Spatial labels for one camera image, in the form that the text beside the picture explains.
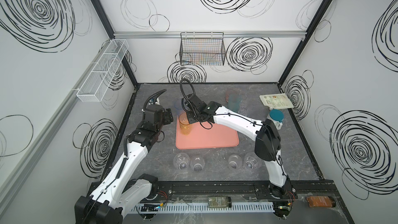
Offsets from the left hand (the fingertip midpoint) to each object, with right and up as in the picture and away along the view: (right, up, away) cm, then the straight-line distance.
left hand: (164, 110), depth 78 cm
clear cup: (+8, -28, +4) cm, 29 cm away
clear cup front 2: (+37, -28, +3) cm, 46 cm away
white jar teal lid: (+66, -5, +15) cm, 68 cm away
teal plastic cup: (+42, +3, +28) cm, 50 cm away
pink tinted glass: (+40, +10, +39) cm, 57 cm away
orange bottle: (+72, -40, -10) cm, 83 cm away
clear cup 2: (+47, -28, +4) cm, 54 cm away
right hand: (+12, -4, +7) cm, 15 cm away
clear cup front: (+17, -30, +4) cm, 34 cm away
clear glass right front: (+47, 0, +25) cm, 54 cm away
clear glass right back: (+51, +7, +30) cm, 60 cm away
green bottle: (+27, -40, -10) cm, 49 cm away
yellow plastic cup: (+10, -8, +3) cm, 13 cm away
